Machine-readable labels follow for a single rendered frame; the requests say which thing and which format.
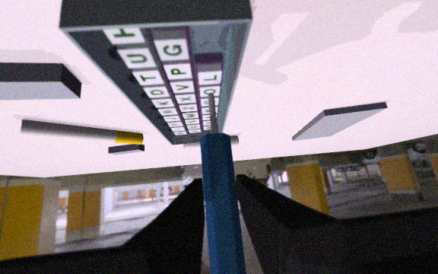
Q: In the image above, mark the keyboard with white letter keys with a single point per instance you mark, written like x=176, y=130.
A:
x=165, y=56

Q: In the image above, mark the blue stylus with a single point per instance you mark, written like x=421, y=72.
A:
x=225, y=243

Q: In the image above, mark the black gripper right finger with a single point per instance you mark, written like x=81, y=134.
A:
x=292, y=238

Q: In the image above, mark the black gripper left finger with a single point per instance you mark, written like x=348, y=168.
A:
x=170, y=244

